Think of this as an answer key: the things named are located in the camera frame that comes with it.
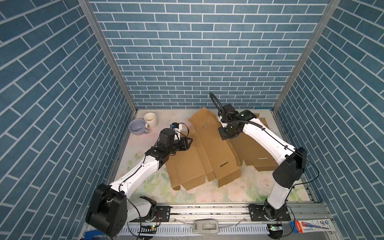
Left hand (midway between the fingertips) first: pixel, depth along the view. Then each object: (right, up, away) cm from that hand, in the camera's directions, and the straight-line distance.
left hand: (191, 140), depth 82 cm
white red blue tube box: (+58, -40, -12) cm, 71 cm away
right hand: (+17, +4, +2) cm, 18 cm away
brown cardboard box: (+11, -11, +5) cm, 16 cm away
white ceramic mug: (-29, +12, +20) cm, 38 cm away
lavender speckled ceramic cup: (-41, +7, +24) cm, 48 cm away
